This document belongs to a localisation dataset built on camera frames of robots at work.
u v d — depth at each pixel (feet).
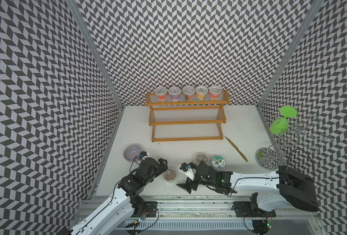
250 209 2.14
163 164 2.38
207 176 1.87
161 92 2.62
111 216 1.58
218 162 2.65
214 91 2.64
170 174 2.59
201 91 2.65
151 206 2.39
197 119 2.19
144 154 2.37
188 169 2.11
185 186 2.15
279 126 2.60
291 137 6.28
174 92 2.62
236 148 3.16
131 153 2.90
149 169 1.97
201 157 2.79
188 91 2.62
